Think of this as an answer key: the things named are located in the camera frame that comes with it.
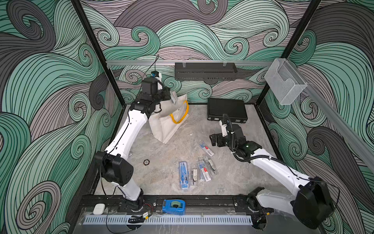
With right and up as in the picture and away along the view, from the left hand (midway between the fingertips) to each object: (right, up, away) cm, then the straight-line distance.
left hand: (169, 87), depth 76 cm
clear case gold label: (+24, -45, +9) cm, 51 cm away
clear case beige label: (+13, -49, +5) cm, 51 cm away
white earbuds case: (-35, -62, -5) cm, 72 cm away
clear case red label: (+19, -48, +5) cm, 52 cm away
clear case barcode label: (+22, -37, +16) cm, 46 cm away
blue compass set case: (+7, -49, +6) cm, 50 cm away
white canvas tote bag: (0, -16, +10) cm, 19 cm away
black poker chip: (-16, -44, +12) cm, 48 cm away
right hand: (+26, -27, +7) cm, 38 cm away
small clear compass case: (0, -2, +22) cm, 22 cm away
